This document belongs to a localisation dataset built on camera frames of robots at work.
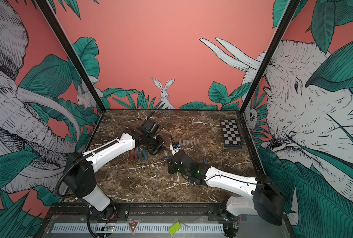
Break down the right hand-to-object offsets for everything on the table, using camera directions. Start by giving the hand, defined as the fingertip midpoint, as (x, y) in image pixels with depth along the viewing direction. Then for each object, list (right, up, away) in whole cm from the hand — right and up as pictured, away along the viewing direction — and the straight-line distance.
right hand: (166, 161), depth 78 cm
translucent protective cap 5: (+20, +8, +24) cm, 32 cm away
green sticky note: (+5, -29, -9) cm, 31 cm away
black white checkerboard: (+44, +13, +26) cm, 53 cm away
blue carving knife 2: (+24, -2, +16) cm, 29 cm away
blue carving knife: (-11, +6, -3) cm, 13 cm away
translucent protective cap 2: (+13, +7, +23) cm, 27 cm away
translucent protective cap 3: (+15, +7, +23) cm, 29 cm away
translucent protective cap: (+10, +7, +24) cm, 27 cm away
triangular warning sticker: (-15, -29, -8) cm, 33 cm away
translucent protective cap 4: (+17, +8, +23) cm, 30 cm away
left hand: (+1, +8, +5) cm, 10 cm away
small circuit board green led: (-26, -30, -7) cm, 41 cm away
